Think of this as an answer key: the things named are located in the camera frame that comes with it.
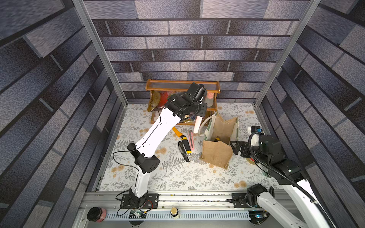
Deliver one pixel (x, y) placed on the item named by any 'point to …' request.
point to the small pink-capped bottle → (209, 100)
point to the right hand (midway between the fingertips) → (237, 141)
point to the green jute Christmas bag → (220, 136)
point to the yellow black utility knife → (216, 139)
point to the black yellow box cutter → (182, 151)
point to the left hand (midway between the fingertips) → (204, 108)
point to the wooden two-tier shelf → (161, 90)
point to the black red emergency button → (96, 214)
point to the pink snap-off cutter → (191, 136)
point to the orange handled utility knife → (184, 139)
